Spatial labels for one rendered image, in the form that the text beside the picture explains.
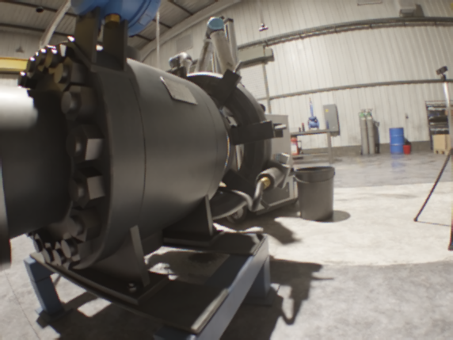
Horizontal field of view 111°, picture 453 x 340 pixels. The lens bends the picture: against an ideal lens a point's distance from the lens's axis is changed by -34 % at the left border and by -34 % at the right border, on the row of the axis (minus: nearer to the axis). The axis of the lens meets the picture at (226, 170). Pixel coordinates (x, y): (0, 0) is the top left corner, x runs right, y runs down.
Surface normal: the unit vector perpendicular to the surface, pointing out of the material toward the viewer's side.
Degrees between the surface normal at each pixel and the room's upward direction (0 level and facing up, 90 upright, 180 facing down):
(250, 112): 90
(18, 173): 100
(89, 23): 90
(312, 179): 93
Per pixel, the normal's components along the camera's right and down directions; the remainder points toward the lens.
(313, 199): -0.48, 0.17
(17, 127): 0.88, -0.34
